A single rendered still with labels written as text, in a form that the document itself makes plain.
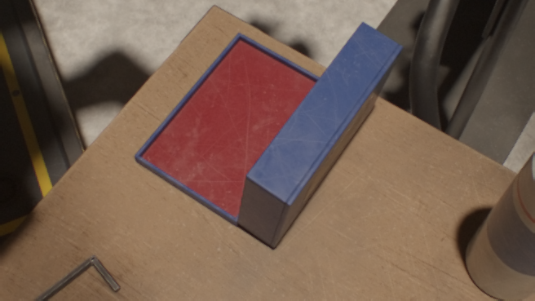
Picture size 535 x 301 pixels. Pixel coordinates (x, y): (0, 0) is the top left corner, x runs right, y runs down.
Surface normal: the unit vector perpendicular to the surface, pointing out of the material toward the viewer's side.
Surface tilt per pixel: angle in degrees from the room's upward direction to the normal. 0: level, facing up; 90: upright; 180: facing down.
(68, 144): 0
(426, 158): 0
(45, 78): 0
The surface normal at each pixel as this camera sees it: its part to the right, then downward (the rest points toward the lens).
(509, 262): -0.66, 0.66
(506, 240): -0.88, 0.42
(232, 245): 0.00, -0.47
